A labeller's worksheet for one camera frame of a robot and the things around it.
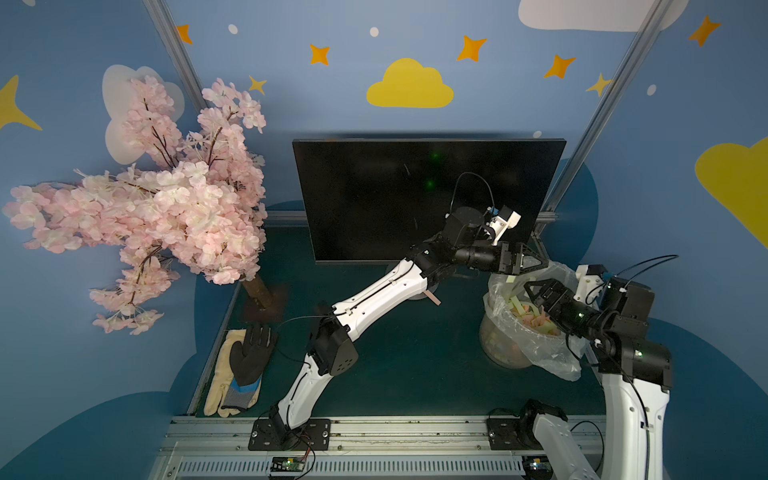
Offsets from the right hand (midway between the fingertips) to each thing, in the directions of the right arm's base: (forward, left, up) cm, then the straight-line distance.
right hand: (540, 290), depth 68 cm
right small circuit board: (-31, -4, -33) cm, 45 cm away
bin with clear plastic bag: (-9, +6, -5) cm, 11 cm away
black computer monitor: (+36, +41, -5) cm, 55 cm away
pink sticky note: (+15, +21, -29) cm, 39 cm away
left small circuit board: (-35, +58, -30) cm, 74 cm away
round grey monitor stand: (+17, +21, -28) cm, 39 cm away
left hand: (+2, +3, +9) cm, 10 cm away
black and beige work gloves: (-17, +76, -27) cm, 83 cm away
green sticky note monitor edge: (+4, +5, -2) cm, 7 cm away
